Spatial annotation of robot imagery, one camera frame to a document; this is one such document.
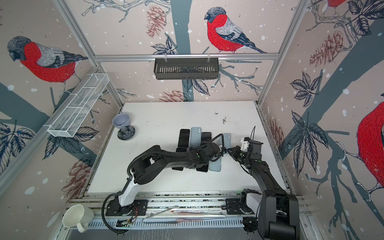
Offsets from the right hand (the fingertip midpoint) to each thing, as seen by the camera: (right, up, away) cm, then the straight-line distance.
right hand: (227, 150), depth 86 cm
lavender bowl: (-74, +18, +20) cm, 78 cm away
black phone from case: (-29, -1, +8) cm, 31 cm away
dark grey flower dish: (-67, +9, +15) cm, 69 cm away
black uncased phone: (-27, +5, +15) cm, 31 cm away
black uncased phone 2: (-14, -11, 0) cm, 18 cm away
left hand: (-11, +5, +5) cm, 13 cm away
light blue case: (-19, +4, +12) cm, 23 cm away
